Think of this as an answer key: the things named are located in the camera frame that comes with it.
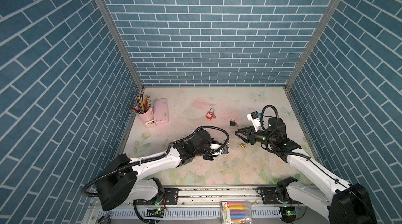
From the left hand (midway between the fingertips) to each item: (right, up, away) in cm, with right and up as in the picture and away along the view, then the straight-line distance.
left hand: (220, 145), depth 80 cm
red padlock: (-5, +14, +22) cm, 26 cm away
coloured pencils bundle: (-47, +21, +16) cm, 54 cm away
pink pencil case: (-37, +14, +22) cm, 46 cm away
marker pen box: (+6, -27, -11) cm, 30 cm away
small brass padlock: (+14, -3, +11) cm, 18 cm away
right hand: (+8, +8, -3) cm, 12 cm away
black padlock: (+10, +9, +22) cm, 25 cm away
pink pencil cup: (-45, +13, +19) cm, 50 cm away
